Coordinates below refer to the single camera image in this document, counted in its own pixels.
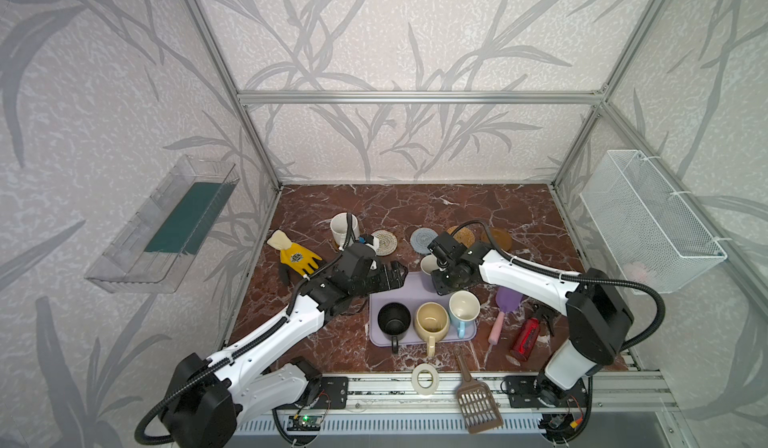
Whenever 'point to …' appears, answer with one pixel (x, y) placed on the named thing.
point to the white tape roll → (414, 378)
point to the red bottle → (524, 335)
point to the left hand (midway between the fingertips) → (401, 265)
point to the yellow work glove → (292, 254)
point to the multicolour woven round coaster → (387, 243)
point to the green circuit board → (304, 423)
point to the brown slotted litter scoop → (477, 401)
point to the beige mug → (432, 321)
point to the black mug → (394, 318)
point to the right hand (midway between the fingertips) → (439, 275)
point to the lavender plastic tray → (418, 288)
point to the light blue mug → (464, 306)
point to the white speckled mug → (339, 227)
